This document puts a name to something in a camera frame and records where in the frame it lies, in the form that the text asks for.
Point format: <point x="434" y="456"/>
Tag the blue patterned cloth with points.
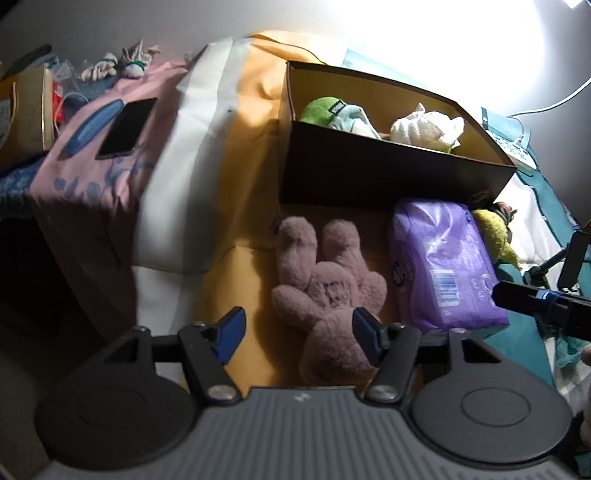
<point x="14" y="184"/>

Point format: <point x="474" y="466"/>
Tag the pink floral pillow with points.
<point x="92" y="152"/>

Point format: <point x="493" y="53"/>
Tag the white cloth bundle green tie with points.
<point x="134" y="64"/>

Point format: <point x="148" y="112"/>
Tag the small white sock doll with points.
<point x="99" y="69"/>

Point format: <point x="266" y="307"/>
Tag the black phone on stand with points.
<point x="575" y="258"/>

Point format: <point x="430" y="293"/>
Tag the clear plastic bag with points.
<point x="64" y="69"/>

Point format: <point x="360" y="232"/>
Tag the brown cardboard box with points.
<point x="369" y="170"/>

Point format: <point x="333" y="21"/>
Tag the light blue cloth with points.
<point x="362" y="122"/>

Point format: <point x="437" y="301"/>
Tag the teal cloth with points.
<point x="570" y="348"/>

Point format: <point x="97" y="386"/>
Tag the pink plush toy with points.
<point x="323" y="286"/>

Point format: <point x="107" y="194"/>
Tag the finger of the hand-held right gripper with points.
<point x="517" y="297"/>

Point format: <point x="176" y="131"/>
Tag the red packet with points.
<point x="56" y="94"/>

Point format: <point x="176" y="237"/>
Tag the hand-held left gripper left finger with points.
<point x="233" y="330"/>

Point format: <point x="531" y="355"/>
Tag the white towel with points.
<point x="420" y="129"/>

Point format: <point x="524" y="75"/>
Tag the black smartphone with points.
<point x="127" y="127"/>

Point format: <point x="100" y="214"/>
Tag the white power strip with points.
<point x="512" y="150"/>

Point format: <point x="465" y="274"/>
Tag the green knit beanie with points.
<point x="323" y="110"/>

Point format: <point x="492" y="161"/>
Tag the yellow plush toy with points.
<point x="494" y="235"/>

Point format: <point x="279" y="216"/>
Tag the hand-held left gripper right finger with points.
<point x="364" y="330"/>

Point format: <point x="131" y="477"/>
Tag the purple plastic packet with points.
<point x="438" y="249"/>

